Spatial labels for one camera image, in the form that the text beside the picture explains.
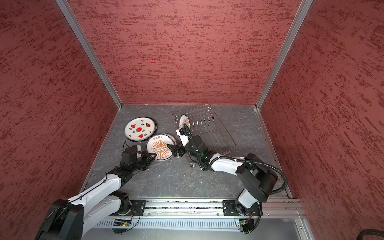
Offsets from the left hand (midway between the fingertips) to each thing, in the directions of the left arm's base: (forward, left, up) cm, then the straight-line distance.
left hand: (158, 156), depth 86 cm
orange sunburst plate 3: (+24, -14, +6) cm, 28 cm away
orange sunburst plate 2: (+15, -9, -3) cm, 18 cm away
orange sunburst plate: (+8, +2, 0) cm, 8 cm away
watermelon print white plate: (+23, +18, -4) cm, 29 cm away
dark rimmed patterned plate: (+22, +17, -3) cm, 28 cm away
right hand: (+4, -10, +9) cm, 14 cm away
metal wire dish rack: (+25, -29, +2) cm, 38 cm away
